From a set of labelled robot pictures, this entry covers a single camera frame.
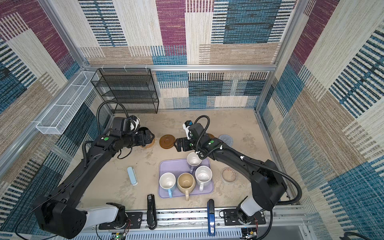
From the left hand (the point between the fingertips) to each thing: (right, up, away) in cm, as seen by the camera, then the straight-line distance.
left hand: (147, 135), depth 79 cm
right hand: (+17, -5, +3) cm, 18 cm away
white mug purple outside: (+24, -16, +12) cm, 31 cm away
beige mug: (+20, -26, +3) cm, 33 cm away
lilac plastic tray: (+14, -20, +13) cm, 28 cm away
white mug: (+29, -24, +7) cm, 38 cm away
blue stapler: (+32, -38, -7) cm, 50 cm away
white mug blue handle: (+10, -26, +4) cm, 28 cm away
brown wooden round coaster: (+6, -6, +23) cm, 25 cm away
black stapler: (+4, -38, -8) cm, 39 cm away
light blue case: (-10, -23, +6) cm, 26 cm away
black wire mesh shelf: (-19, +32, +30) cm, 48 cm away
